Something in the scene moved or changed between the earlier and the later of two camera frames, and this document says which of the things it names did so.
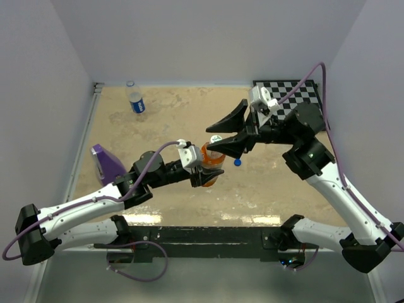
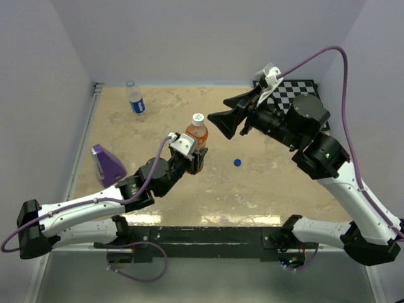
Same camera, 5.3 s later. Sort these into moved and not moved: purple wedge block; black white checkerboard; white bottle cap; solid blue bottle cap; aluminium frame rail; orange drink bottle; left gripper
Moved: left gripper; orange drink bottle; white bottle cap
Not moved: aluminium frame rail; black white checkerboard; purple wedge block; solid blue bottle cap
